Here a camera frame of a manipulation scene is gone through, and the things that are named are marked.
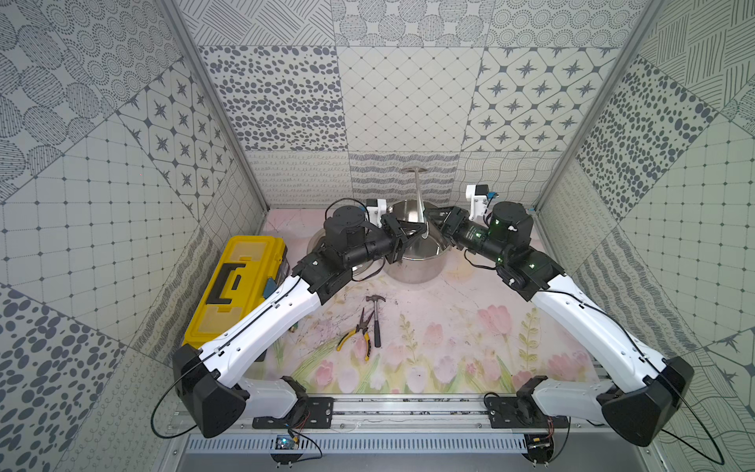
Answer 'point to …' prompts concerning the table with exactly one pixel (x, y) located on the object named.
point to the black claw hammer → (377, 324)
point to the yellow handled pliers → (362, 326)
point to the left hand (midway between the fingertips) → (429, 217)
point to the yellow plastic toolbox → (237, 284)
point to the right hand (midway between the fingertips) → (424, 218)
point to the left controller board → (285, 450)
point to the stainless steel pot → (425, 261)
